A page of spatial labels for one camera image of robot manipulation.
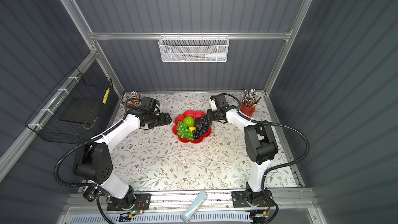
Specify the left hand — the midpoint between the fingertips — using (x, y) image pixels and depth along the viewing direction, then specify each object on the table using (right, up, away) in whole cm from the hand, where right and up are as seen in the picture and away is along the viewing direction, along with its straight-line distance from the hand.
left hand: (165, 121), depth 90 cm
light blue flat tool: (+17, -37, -23) cm, 47 cm away
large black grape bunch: (+23, -2, +4) cm, 24 cm away
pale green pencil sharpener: (+26, +13, +1) cm, 29 cm away
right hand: (+26, +3, +7) cm, 27 cm away
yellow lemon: (+15, -5, +4) cm, 16 cm away
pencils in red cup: (+51, +13, +3) cm, 53 cm away
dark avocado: (+18, -2, +8) cm, 20 cm away
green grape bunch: (+10, -7, +1) cm, 12 cm away
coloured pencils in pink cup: (-23, +16, +9) cm, 30 cm away
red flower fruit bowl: (+16, +3, +14) cm, 21 cm away
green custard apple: (+13, -1, +6) cm, 15 cm away
